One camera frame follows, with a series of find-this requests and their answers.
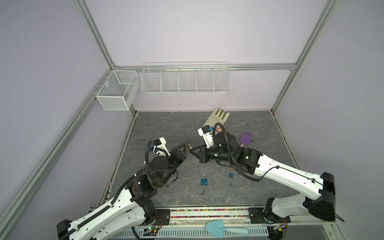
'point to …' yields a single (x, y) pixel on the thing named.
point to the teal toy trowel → (217, 227)
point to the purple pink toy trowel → (245, 139)
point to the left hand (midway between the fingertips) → (190, 146)
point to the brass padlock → (189, 146)
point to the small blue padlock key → (232, 186)
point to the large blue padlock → (204, 181)
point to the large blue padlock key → (202, 193)
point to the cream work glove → (217, 115)
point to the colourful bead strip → (218, 216)
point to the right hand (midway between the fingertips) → (189, 152)
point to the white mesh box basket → (119, 90)
